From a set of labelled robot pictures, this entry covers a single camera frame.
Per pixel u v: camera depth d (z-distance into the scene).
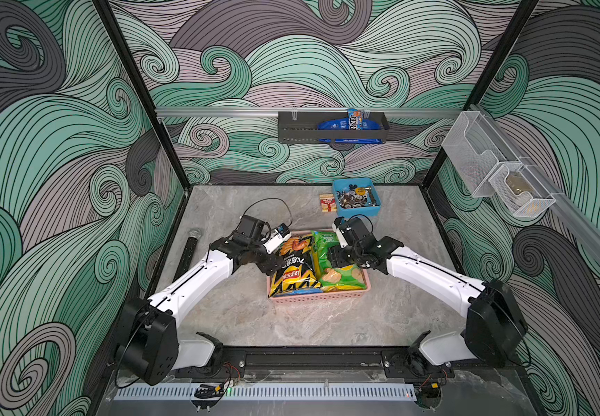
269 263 0.73
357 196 1.15
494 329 0.40
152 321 0.40
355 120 0.90
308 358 0.75
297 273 0.78
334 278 0.79
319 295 0.83
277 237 0.73
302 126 0.95
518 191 0.65
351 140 0.90
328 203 1.13
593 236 0.54
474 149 0.78
